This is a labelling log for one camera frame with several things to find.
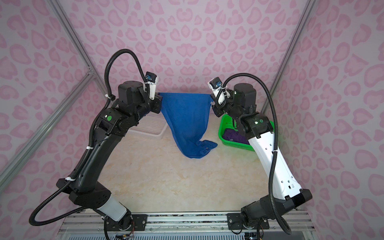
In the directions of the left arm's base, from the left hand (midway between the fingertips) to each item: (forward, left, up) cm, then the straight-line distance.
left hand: (161, 91), depth 63 cm
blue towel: (0, -10, -15) cm, 18 cm away
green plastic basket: (+22, -38, -46) cm, 63 cm away
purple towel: (+4, -37, -38) cm, 53 cm away
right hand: (-1, -21, 0) cm, 21 cm away
